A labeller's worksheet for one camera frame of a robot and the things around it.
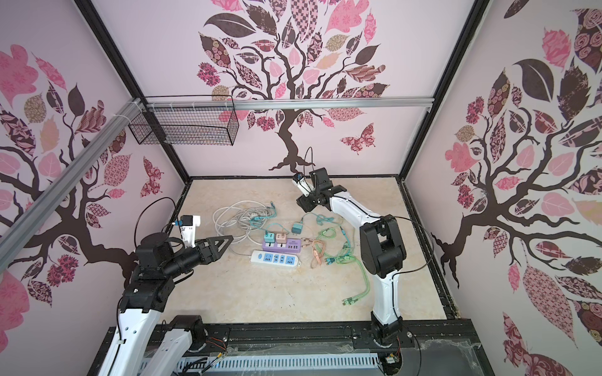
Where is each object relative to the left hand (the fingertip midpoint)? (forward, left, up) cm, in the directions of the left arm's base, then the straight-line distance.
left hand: (229, 243), depth 70 cm
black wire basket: (+52, +17, +10) cm, 56 cm away
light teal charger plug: (+12, -9, -17) cm, 22 cm away
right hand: (+29, -23, -10) cm, 38 cm away
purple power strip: (+10, -18, -21) cm, 29 cm away
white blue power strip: (+5, -11, -22) cm, 25 cm away
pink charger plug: (+11, -14, -17) cm, 24 cm away
